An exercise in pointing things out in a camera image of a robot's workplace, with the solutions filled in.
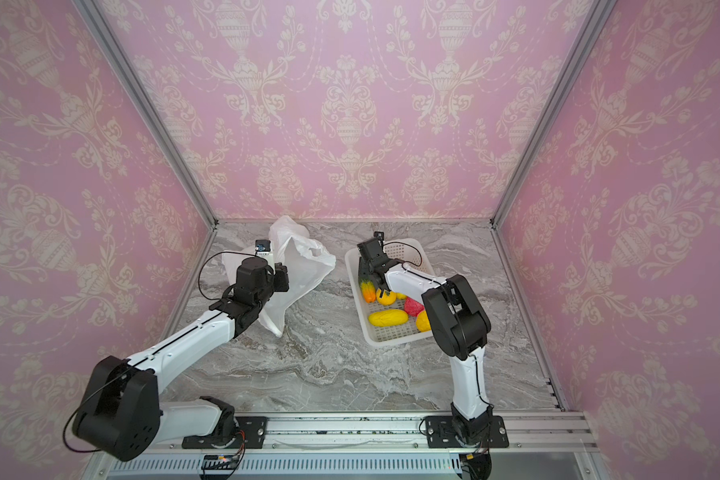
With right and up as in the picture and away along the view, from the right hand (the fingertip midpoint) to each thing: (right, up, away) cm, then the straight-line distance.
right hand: (373, 264), depth 100 cm
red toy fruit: (+12, -13, -9) cm, 20 cm away
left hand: (-26, 0, -14) cm, 30 cm away
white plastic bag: (-25, +5, -5) cm, 26 cm away
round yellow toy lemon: (+4, -11, -5) cm, 13 cm away
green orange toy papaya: (-2, -8, -5) cm, 10 cm away
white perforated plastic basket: (+11, +4, +3) cm, 13 cm away
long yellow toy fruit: (+4, -16, -11) cm, 20 cm away
